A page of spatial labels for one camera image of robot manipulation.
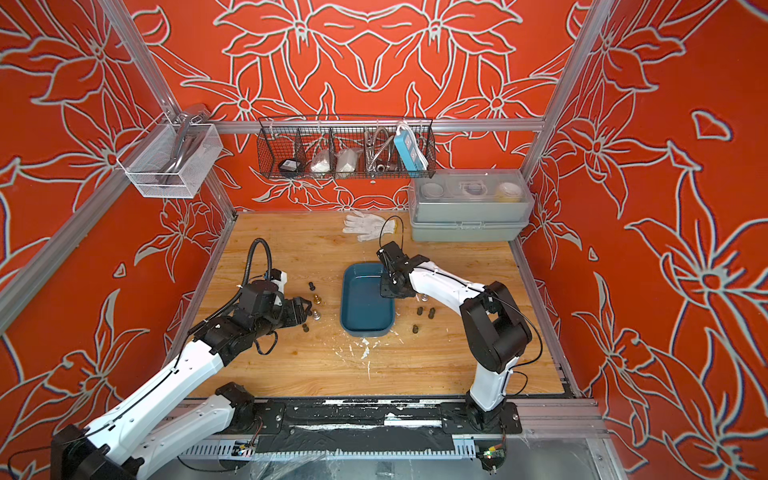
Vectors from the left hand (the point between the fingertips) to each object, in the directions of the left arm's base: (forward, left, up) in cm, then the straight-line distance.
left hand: (304, 302), depth 79 cm
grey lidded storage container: (+40, -49, +2) cm, 64 cm away
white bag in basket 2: (+41, -7, +18) cm, 46 cm away
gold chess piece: (+7, 0, -11) cm, 13 cm away
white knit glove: (+41, -13, -12) cm, 44 cm away
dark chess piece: (-2, +2, -13) cm, 13 cm away
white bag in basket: (+37, 0, +18) cm, 41 cm away
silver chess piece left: (+2, -1, -12) cm, 12 cm away
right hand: (+10, -21, -8) cm, 24 cm away
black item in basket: (+41, +12, +15) cm, 45 cm away
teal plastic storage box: (+4, -15, -12) cm, 20 cm away
